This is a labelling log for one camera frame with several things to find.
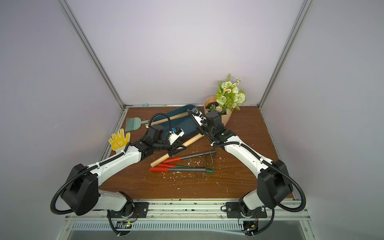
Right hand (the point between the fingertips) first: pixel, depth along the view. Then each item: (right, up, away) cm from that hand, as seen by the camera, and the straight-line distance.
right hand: (198, 116), depth 80 cm
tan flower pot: (+9, +8, +17) cm, 21 cm away
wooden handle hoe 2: (-1, -11, -1) cm, 12 cm away
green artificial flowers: (+19, +12, +7) cm, 23 cm away
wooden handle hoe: (-22, -2, +23) cm, 32 cm away
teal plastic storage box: (-8, -6, +33) cm, 34 cm away
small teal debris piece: (-44, +11, +46) cm, 65 cm away
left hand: (-6, -16, -2) cm, 18 cm away
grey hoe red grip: (-12, -26, +9) cm, 30 cm away
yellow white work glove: (-55, -18, +20) cm, 61 cm away
